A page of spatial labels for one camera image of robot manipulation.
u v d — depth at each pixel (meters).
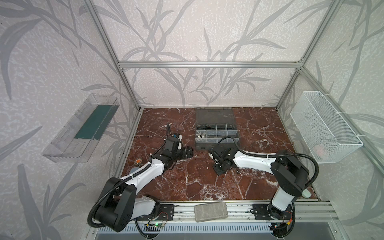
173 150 0.69
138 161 0.92
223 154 0.70
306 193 0.78
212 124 1.06
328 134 0.63
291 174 0.46
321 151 0.73
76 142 0.63
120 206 0.41
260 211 0.74
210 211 0.72
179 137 0.81
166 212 0.73
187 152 0.79
